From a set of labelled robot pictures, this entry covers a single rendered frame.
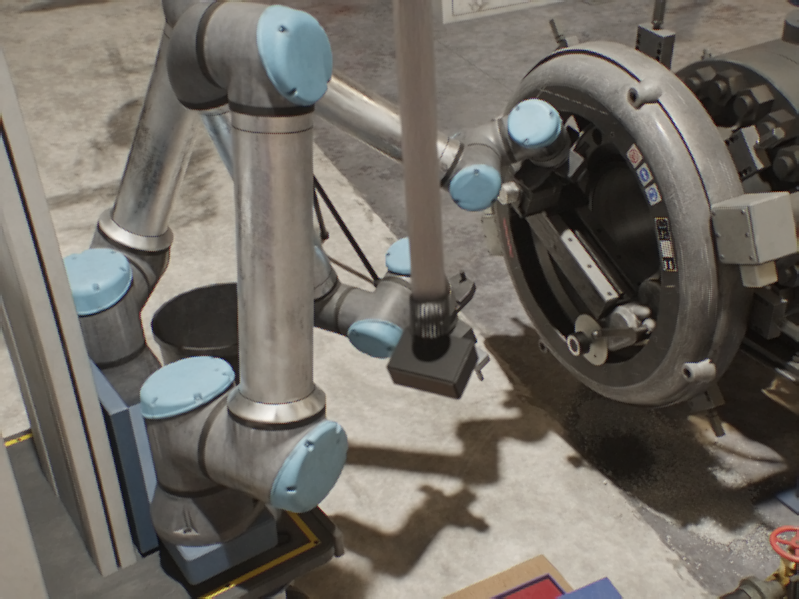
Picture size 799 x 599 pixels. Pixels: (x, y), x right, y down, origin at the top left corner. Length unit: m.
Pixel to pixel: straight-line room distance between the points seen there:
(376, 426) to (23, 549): 1.19
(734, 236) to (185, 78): 0.95
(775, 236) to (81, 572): 1.30
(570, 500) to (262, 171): 1.30
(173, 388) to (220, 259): 1.94
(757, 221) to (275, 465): 0.89
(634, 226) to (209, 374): 1.14
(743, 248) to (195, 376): 0.94
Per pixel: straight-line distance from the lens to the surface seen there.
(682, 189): 1.98
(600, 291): 2.21
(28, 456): 2.32
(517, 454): 2.62
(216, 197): 4.11
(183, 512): 1.82
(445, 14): 6.01
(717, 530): 2.46
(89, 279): 2.11
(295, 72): 1.42
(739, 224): 1.92
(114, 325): 2.13
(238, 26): 1.46
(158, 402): 1.71
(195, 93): 1.56
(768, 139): 1.97
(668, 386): 2.17
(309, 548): 1.94
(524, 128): 2.02
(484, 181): 1.91
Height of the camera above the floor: 1.62
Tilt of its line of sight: 30 degrees down
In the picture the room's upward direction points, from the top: 4 degrees counter-clockwise
